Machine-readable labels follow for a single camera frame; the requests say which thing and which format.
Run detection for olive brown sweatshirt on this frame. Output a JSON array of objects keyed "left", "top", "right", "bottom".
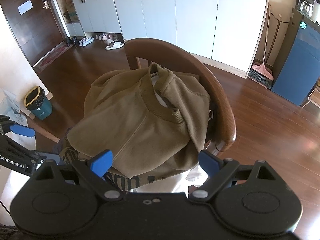
[{"left": 60, "top": 63, "right": 210, "bottom": 193}]

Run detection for brown wooden armchair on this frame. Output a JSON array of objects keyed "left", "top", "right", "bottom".
[{"left": 124, "top": 38, "right": 236, "bottom": 155}]

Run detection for dark wooden door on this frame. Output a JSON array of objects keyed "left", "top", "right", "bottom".
[{"left": 1, "top": 0, "right": 64, "bottom": 66}]

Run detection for blue appliance cabinet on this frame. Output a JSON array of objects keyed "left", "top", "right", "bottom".
[{"left": 271, "top": 8, "right": 320, "bottom": 106}]

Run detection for pink broom and dustpan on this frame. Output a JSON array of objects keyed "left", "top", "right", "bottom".
[{"left": 248, "top": 4, "right": 274, "bottom": 89}]

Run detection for white sneakers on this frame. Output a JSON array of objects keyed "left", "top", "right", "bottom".
[{"left": 79, "top": 37, "right": 94, "bottom": 47}]

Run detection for patterned door mat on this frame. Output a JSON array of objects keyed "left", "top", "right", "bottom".
[{"left": 33, "top": 42, "right": 73, "bottom": 74}]

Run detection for white slipper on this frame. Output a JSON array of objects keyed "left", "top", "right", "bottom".
[{"left": 105, "top": 41, "right": 125, "bottom": 50}]

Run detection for white cabinet wall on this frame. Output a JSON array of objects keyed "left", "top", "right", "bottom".
[{"left": 72, "top": 0, "right": 268, "bottom": 77}]

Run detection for teal trash bin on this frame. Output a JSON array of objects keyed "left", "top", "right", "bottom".
[{"left": 24, "top": 86, "right": 53, "bottom": 120}]

